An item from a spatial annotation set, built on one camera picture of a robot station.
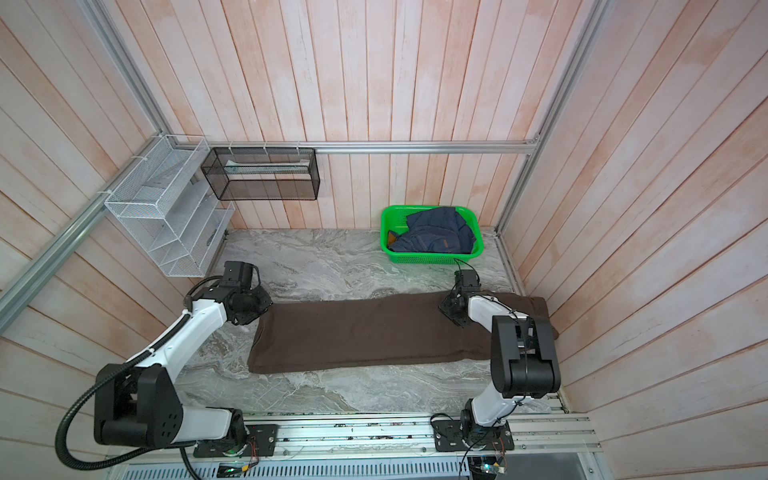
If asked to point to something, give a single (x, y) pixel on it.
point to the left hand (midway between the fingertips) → (268, 308)
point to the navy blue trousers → (434, 230)
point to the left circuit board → (231, 469)
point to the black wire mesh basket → (263, 173)
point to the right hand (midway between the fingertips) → (447, 307)
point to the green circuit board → (487, 467)
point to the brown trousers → (347, 332)
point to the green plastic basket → (394, 218)
